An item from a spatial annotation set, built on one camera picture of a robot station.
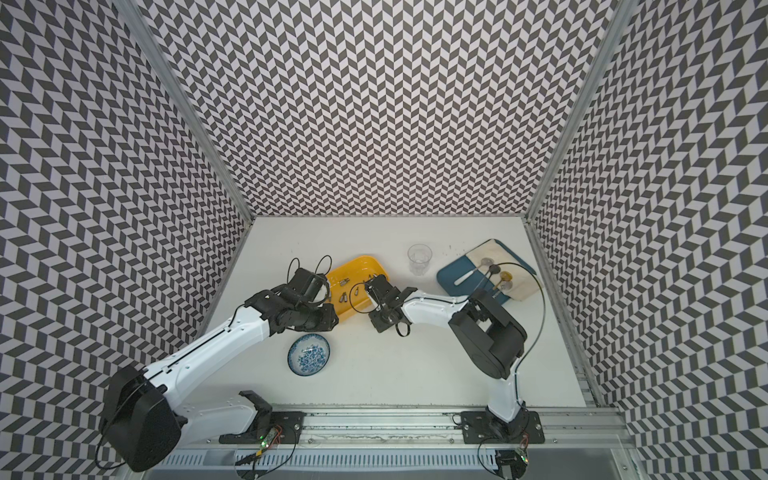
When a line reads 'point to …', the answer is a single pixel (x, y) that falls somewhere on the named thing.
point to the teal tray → (466, 274)
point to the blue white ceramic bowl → (301, 343)
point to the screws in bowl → (312, 358)
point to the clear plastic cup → (419, 256)
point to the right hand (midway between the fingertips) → (383, 321)
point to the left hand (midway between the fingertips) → (333, 324)
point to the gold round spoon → (505, 276)
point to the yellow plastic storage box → (346, 284)
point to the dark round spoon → (494, 269)
